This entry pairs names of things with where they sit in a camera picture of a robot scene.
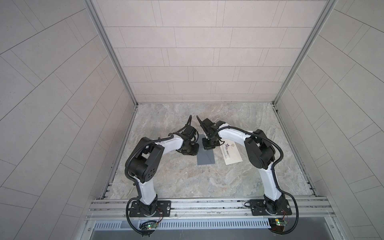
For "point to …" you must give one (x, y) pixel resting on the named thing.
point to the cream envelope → (230, 153)
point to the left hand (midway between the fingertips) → (200, 151)
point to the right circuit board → (277, 224)
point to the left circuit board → (151, 226)
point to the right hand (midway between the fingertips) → (205, 149)
